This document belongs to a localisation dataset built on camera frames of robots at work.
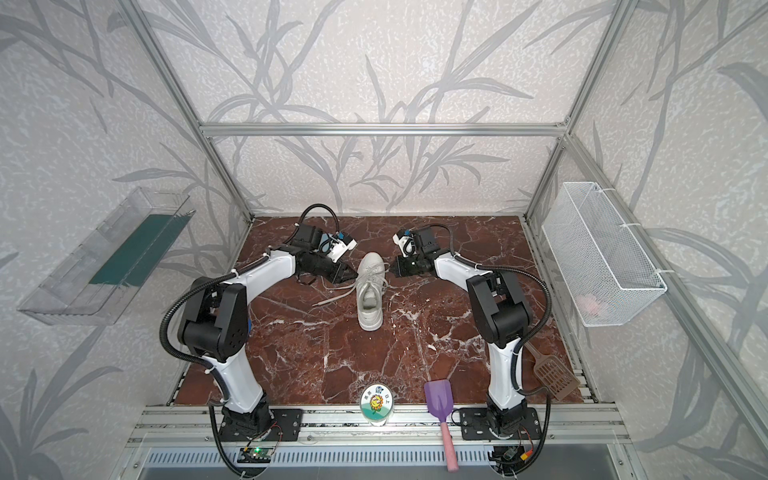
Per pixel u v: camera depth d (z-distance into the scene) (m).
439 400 0.77
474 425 0.74
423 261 0.76
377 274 0.94
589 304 0.73
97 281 0.63
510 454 0.75
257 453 0.71
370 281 0.90
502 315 0.53
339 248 0.86
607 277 0.61
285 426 0.74
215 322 0.49
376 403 0.70
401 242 0.90
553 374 0.82
